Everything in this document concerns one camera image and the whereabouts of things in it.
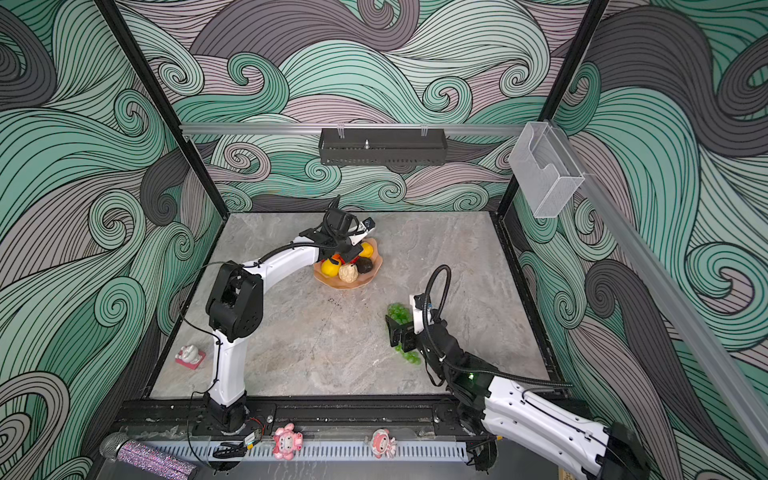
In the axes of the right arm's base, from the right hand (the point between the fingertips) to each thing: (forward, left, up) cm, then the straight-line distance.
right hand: (402, 314), depth 77 cm
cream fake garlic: (+18, +17, -8) cm, 25 cm away
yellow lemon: (+20, +23, -9) cm, 32 cm away
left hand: (+28, +14, -3) cm, 31 cm away
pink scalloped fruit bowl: (+18, +12, -11) cm, 25 cm away
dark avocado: (+20, +11, -7) cm, 24 cm away
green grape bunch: (+4, -1, -11) cm, 11 cm away
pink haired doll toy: (-27, +5, -10) cm, 29 cm away
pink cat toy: (-27, +27, -9) cm, 40 cm away
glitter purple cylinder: (-31, +58, -8) cm, 66 cm away
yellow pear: (+25, +11, -5) cm, 27 cm away
